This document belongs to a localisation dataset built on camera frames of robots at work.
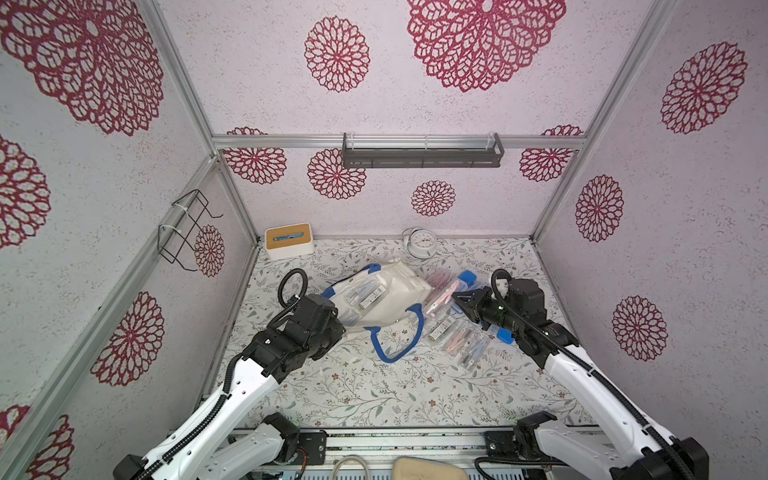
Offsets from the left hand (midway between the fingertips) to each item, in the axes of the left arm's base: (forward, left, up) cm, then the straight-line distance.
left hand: (342, 328), depth 75 cm
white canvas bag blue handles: (+20, -7, -17) cm, 27 cm away
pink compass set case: (+29, -31, -19) cm, 46 cm away
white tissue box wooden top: (+45, +27, -16) cm, 55 cm away
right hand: (+7, -27, +5) cm, 29 cm away
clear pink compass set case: (+8, -25, +2) cm, 26 cm away
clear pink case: (+5, -34, -19) cm, 39 cm away
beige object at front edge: (-28, -17, -16) cm, 36 cm away
